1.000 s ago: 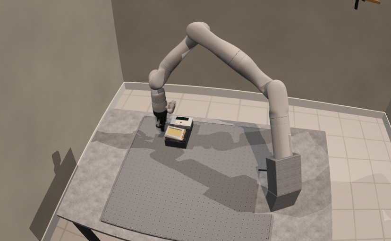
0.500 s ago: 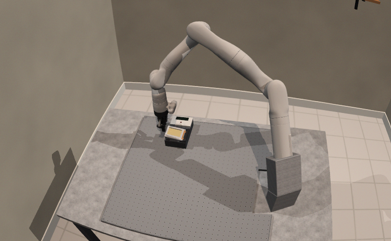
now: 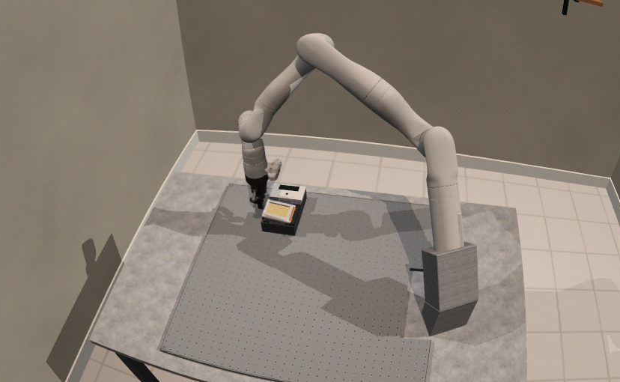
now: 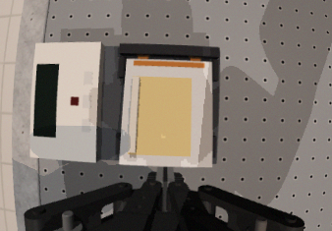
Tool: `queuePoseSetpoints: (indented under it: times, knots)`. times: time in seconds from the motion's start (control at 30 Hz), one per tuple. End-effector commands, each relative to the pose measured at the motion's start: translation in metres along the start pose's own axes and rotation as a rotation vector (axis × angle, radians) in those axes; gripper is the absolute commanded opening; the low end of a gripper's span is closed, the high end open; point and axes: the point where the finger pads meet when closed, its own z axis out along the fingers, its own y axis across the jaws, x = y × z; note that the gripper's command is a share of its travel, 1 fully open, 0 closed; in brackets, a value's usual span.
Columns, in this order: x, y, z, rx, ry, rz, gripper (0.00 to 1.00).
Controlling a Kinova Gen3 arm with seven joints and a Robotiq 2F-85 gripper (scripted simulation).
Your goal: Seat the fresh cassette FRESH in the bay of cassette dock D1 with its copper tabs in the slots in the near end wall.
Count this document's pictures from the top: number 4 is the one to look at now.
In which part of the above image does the grey flat base plate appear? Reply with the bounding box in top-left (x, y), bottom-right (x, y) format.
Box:
top-left (36, 0), bottom-right (332, 231)

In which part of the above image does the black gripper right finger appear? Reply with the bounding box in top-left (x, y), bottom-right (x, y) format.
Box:
top-left (164, 167), bottom-right (304, 231)

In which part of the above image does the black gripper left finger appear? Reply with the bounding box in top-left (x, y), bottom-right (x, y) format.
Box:
top-left (24, 166), bottom-right (165, 231)

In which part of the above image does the white bar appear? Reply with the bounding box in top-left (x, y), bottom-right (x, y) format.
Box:
top-left (128, 77), bottom-right (140, 152)

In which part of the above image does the black and white box-shaped dock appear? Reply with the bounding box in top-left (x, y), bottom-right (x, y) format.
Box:
top-left (30, 42), bottom-right (220, 164)

